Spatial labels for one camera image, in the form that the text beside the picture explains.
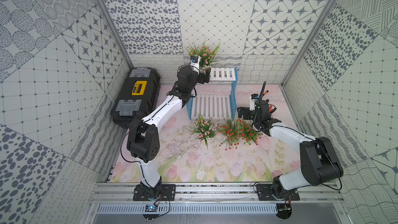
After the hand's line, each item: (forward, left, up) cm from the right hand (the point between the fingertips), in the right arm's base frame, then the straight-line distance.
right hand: (245, 110), depth 93 cm
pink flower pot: (-16, +24, +6) cm, 30 cm away
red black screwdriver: (+24, -21, -11) cm, 34 cm away
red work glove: (+7, -20, -8) cm, 23 cm away
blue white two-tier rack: (+10, +17, -9) cm, 22 cm away
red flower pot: (-16, +12, +5) cm, 21 cm away
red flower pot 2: (-14, +4, 0) cm, 15 cm away
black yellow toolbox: (+3, +65, +8) cm, 65 cm away
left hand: (+9, +22, +26) cm, 35 cm away
